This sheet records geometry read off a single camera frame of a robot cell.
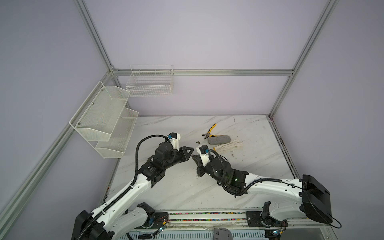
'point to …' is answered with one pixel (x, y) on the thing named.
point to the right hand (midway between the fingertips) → (192, 156)
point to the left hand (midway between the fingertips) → (193, 150)
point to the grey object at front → (222, 233)
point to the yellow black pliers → (207, 134)
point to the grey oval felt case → (220, 139)
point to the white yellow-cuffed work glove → (229, 147)
